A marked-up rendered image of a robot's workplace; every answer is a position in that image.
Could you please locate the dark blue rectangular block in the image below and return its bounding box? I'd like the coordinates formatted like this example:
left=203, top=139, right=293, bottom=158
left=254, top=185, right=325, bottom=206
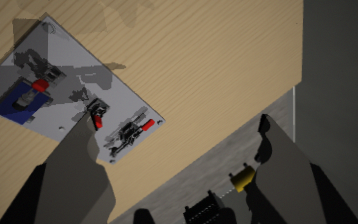
left=0, top=80, right=51, bottom=125

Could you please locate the grey metal fixture plate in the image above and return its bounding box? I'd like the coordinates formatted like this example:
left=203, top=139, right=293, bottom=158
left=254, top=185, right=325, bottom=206
left=0, top=16, right=166, bottom=164

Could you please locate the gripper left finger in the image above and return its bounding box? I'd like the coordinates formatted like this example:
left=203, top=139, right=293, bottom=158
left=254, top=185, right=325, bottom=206
left=0, top=112, right=116, bottom=224

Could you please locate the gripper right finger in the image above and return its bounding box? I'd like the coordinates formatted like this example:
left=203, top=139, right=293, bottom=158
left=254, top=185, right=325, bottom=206
left=246, top=114, right=358, bottom=224

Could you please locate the red-handled toggle clamp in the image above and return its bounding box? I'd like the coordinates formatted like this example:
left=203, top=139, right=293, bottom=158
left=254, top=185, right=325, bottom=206
left=12, top=63, right=66, bottom=111

